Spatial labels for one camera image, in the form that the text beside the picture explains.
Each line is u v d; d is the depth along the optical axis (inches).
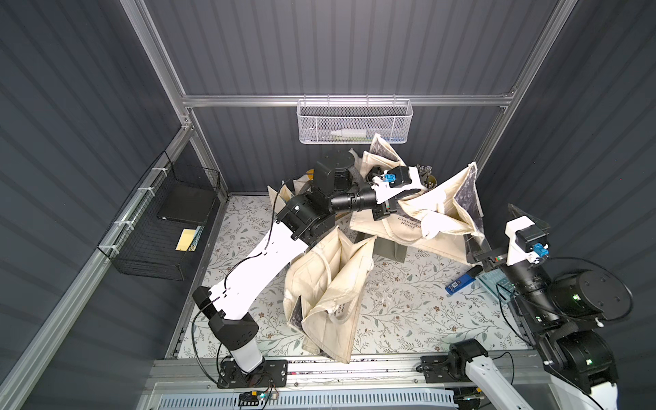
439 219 19.3
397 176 16.0
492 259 17.3
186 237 29.0
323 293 29.5
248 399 28.1
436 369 29.0
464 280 35.8
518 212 18.4
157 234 28.6
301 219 16.9
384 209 18.5
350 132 35.9
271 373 29.1
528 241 14.3
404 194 21.0
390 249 38.9
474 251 17.9
